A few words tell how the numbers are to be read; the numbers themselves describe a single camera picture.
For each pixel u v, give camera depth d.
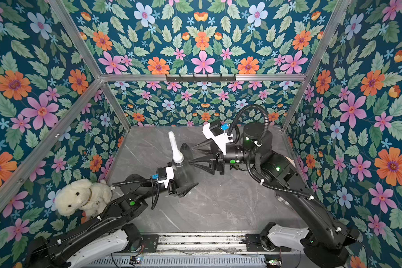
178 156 0.45
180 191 0.54
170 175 0.50
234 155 0.44
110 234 0.60
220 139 0.41
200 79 0.92
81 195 0.72
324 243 0.37
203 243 0.75
